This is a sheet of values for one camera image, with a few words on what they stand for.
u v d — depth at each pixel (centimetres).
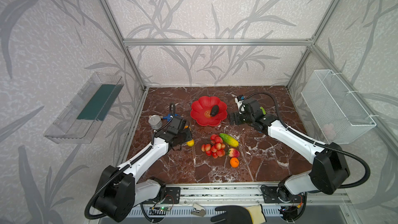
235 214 68
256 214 68
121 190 40
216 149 82
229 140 89
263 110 105
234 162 81
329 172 42
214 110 103
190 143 81
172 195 73
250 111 65
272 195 74
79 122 64
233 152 84
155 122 96
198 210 68
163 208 71
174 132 65
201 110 107
